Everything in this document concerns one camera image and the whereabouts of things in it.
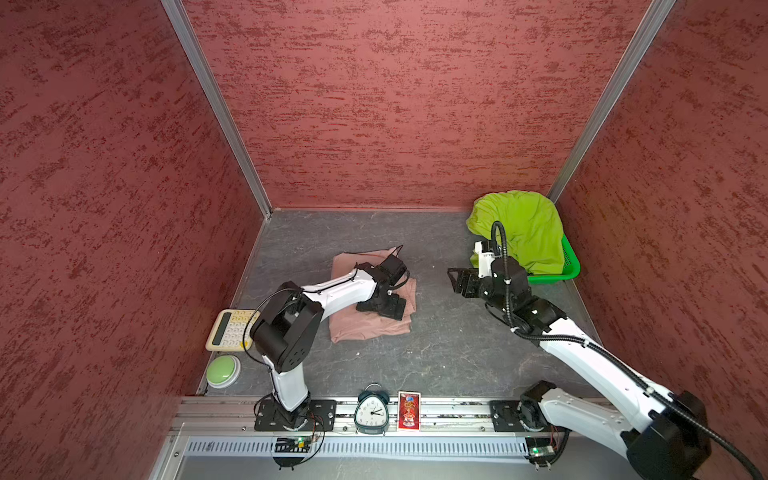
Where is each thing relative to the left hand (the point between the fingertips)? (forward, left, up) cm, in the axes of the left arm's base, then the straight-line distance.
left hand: (383, 315), depth 89 cm
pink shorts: (-4, +8, +2) cm, 9 cm away
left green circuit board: (-33, +21, -3) cm, 39 cm away
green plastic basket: (+15, -61, +4) cm, 63 cm away
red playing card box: (-25, -7, -1) cm, 26 cm away
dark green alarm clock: (-26, +2, +2) cm, 26 cm away
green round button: (-16, +44, -1) cm, 47 cm away
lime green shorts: (+36, -55, +3) cm, 66 cm away
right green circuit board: (-33, -39, -3) cm, 51 cm away
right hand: (+4, -20, +17) cm, 26 cm away
